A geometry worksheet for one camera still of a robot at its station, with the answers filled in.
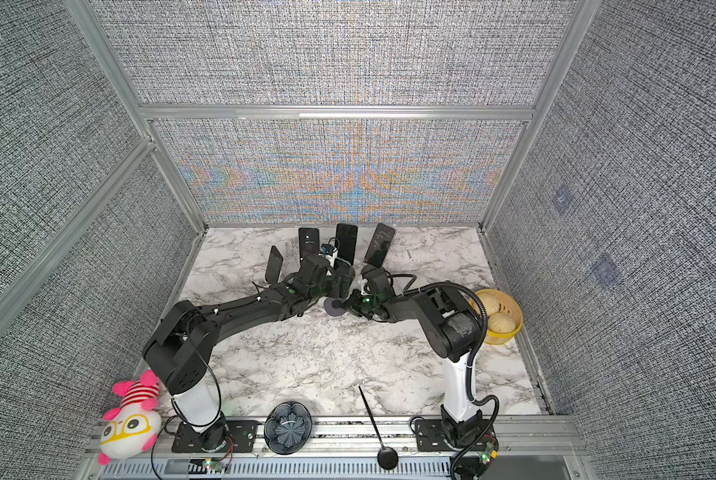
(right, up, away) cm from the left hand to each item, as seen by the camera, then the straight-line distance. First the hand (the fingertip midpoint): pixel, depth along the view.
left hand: (343, 278), depth 91 cm
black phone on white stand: (-12, +11, +7) cm, 17 cm away
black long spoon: (+11, -40, -21) cm, 47 cm away
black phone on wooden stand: (+1, +13, +4) cm, 14 cm away
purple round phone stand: (-4, -10, +7) cm, 13 cm away
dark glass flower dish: (-13, -36, -16) cm, 42 cm away
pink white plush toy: (-47, -32, -22) cm, 61 cm away
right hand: (-1, -10, +7) cm, 12 cm away
